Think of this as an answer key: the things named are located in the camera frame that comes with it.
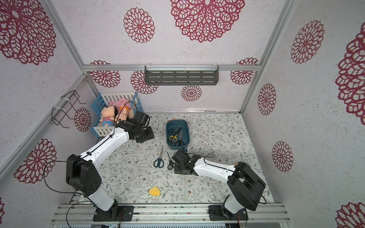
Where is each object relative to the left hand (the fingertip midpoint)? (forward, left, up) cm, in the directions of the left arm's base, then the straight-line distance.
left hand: (151, 136), depth 86 cm
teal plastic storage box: (+11, -21, -16) cm, 29 cm away
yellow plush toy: (-28, -3, -13) cm, 31 cm away
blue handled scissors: (-10, -3, -16) cm, 19 cm away
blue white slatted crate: (+37, +45, -4) cm, 58 cm away
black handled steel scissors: (+6, -17, -17) cm, 24 cm away
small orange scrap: (+29, -12, -17) cm, 35 cm away
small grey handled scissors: (-11, -11, -16) cm, 23 cm away
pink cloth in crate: (+34, +27, -2) cm, 44 cm away
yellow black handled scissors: (+16, -13, -17) cm, 26 cm away
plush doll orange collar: (+26, +23, -1) cm, 35 cm away
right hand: (-15, -18, -13) cm, 26 cm away
